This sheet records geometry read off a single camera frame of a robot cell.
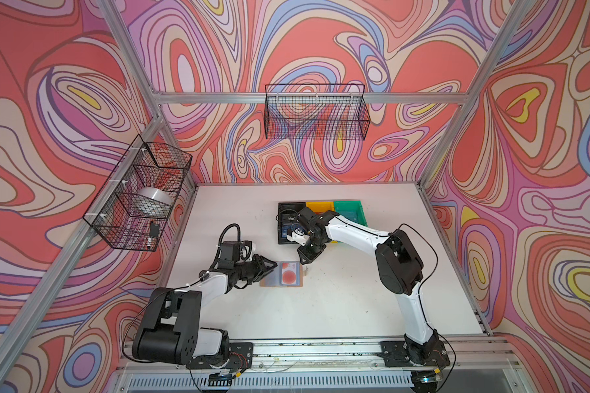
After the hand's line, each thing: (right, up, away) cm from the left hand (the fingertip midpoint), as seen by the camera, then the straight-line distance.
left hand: (277, 265), depth 87 cm
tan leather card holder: (-1, -6, +2) cm, 6 cm away
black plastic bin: (+3, +15, +19) cm, 24 cm away
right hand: (+11, 0, +4) cm, 12 cm away
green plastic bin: (+32, +19, +20) cm, 42 cm away
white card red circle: (+4, -4, +4) cm, 7 cm away
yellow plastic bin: (+18, +21, +18) cm, 33 cm away
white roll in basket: (-35, +22, -17) cm, 45 cm away
